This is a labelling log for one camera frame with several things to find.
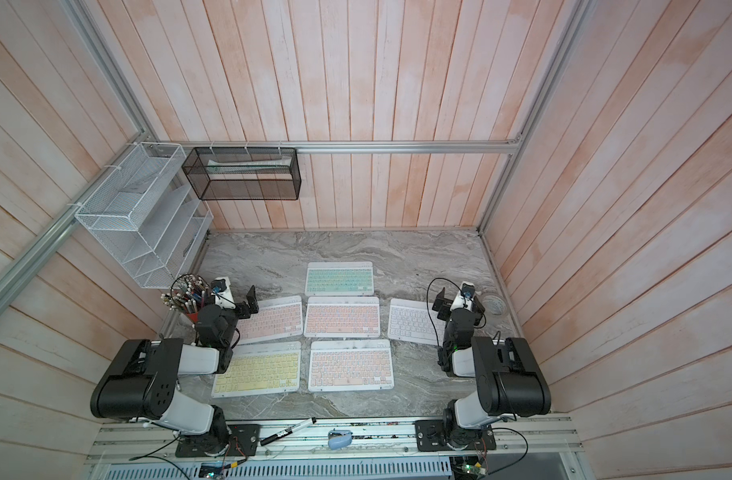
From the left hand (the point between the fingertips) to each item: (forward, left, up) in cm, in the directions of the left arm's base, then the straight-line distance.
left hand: (241, 290), depth 92 cm
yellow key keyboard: (-21, -8, -9) cm, 24 cm away
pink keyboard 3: (-20, -35, -9) cm, 41 cm away
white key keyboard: (-6, -53, -8) cm, 54 cm away
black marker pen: (-37, -20, -8) cm, 43 cm away
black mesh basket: (+38, +4, +17) cm, 42 cm away
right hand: (-1, -68, +1) cm, 68 cm away
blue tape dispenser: (-39, -32, -8) cm, 51 cm away
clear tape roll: (0, -83, -8) cm, 83 cm away
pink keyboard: (-6, -10, -9) cm, 14 cm away
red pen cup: (-7, +10, +7) cm, 15 cm away
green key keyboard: (+11, -30, -9) cm, 33 cm away
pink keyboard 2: (-5, -32, -8) cm, 33 cm away
